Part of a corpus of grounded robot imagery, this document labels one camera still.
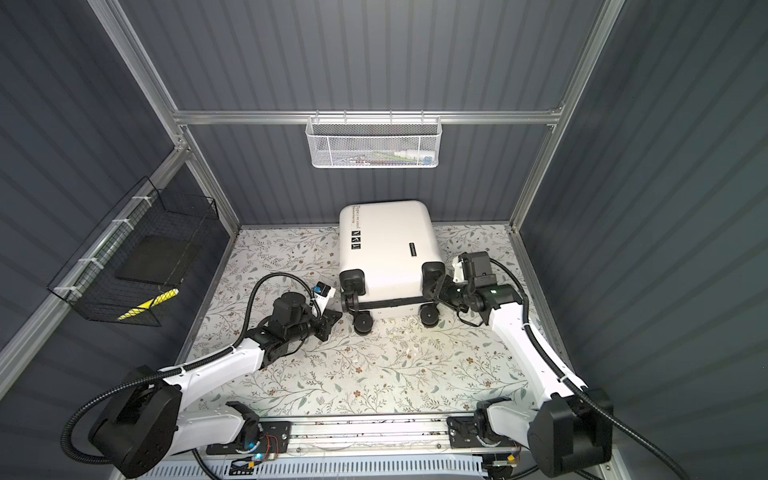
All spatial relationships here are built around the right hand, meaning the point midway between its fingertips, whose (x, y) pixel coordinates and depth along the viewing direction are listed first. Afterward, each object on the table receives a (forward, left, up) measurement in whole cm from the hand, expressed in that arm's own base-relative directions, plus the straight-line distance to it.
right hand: (436, 292), depth 81 cm
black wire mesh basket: (-1, +74, +15) cm, 76 cm away
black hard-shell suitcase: (+10, +13, +3) cm, 17 cm away
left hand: (-3, +27, -7) cm, 28 cm away
